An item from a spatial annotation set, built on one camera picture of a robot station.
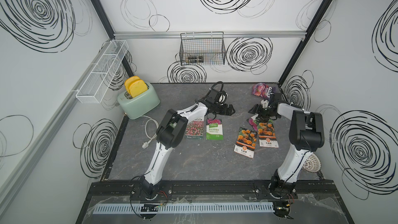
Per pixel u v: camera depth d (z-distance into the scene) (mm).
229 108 867
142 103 913
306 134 527
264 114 870
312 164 807
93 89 711
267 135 931
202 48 1239
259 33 1627
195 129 958
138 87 913
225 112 852
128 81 913
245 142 899
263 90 1126
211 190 753
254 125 969
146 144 864
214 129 941
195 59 889
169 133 569
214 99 797
